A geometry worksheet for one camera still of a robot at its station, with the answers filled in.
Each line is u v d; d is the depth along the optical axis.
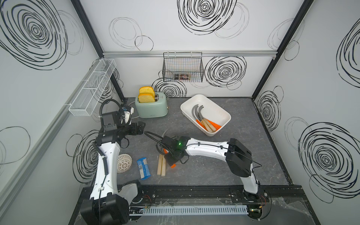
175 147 0.64
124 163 0.84
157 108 1.00
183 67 0.98
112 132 0.52
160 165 0.82
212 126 0.98
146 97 0.93
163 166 0.82
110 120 0.56
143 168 0.82
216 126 0.99
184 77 0.89
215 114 1.05
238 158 0.48
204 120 1.02
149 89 0.96
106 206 0.37
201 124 1.02
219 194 0.76
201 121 1.03
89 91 0.76
